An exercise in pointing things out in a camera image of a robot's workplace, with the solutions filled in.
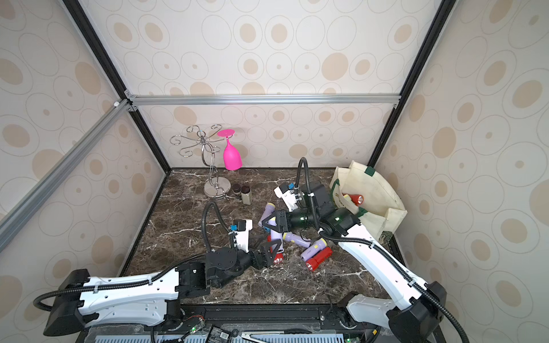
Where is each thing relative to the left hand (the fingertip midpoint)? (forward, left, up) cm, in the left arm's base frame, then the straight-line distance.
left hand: (280, 243), depth 64 cm
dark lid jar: (+35, +20, -18) cm, 44 cm away
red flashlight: (+30, -35, -18) cm, 50 cm away
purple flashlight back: (+28, +5, -23) cm, 37 cm away
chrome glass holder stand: (+42, +34, -24) cm, 59 cm away
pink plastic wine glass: (+42, +22, -4) cm, 48 cm away
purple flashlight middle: (+13, -5, -22) cm, 26 cm away
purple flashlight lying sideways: (+2, +1, +1) cm, 3 cm away
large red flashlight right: (+3, -14, -23) cm, 26 cm away
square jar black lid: (+33, +16, -19) cm, 42 cm away
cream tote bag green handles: (+25, -41, -13) cm, 49 cm away
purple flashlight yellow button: (+10, -16, -22) cm, 29 cm away
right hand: (+8, +2, +1) cm, 8 cm away
